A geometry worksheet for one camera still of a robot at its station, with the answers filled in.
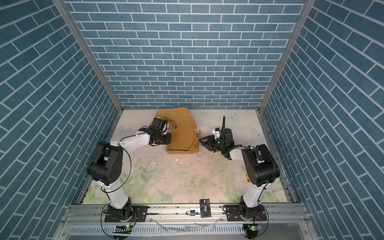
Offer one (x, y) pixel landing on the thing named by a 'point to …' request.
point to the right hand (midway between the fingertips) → (198, 140)
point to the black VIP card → (205, 208)
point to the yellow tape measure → (248, 178)
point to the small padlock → (191, 212)
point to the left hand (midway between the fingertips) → (171, 139)
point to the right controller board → (252, 230)
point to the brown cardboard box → (184, 136)
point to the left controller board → (127, 229)
